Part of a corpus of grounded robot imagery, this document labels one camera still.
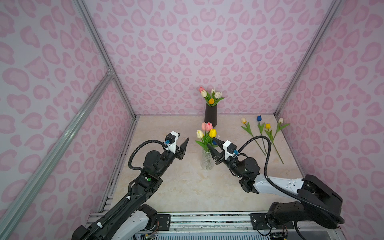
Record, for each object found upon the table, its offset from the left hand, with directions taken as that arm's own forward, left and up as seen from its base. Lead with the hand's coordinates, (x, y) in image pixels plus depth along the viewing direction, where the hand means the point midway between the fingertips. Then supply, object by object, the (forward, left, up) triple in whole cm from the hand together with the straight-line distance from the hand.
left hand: (183, 134), depth 69 cm
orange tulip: (+26, -15, -3) cm, 30 cm away
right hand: (-3, -13, -1) cm, 13 cm away
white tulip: (+37, -17, -4) cm, 41 cm away
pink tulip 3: (+7, -10, -3) cm, 13 cm away
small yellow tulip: (+28, -59, -30) cm, 72 cm away
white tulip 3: (+28, -67, -31) cm, 79 cm away
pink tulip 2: (+5, -12, -1) cm, 13 cm away
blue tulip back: (+28, -54, -31) cm, 68 cm away
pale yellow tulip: (0, -8, -1) cm, 8 cm away
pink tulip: (+36, -9, -2) cm, 38 cm away
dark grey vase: (+33, -16, -21) cm, 42 cm away
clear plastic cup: (-2, -12, -23) cm, 26 cm away
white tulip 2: (+29, -19, -1) cm, 35 cm away
